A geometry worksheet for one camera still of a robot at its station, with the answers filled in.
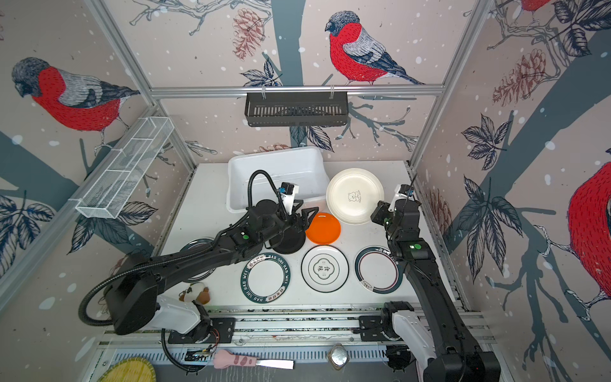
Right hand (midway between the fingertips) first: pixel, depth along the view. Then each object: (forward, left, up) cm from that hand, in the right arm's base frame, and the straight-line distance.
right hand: (377, 203), depth 78 cm
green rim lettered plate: (-19, +39, -21) cm, 48 cm away
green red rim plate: (-14, -2, -23) cm, 27 cm away
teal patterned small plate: (-8, +69, -20) cm, 73 cm away
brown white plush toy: (-25, +61, -18) cm, 69 cm away
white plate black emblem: (-15, +18, -21) cm, 31 cm away
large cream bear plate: (+4, +8, 0) cm, 9 cm away
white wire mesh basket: (+5, +85, +11) cm, 86 cm away
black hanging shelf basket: (+47, +32, +6) cm, 58 cm away
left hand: (-4, +22, +4) cm, 23 cm away
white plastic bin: (+31, +28, -14) cm, 44 cm away
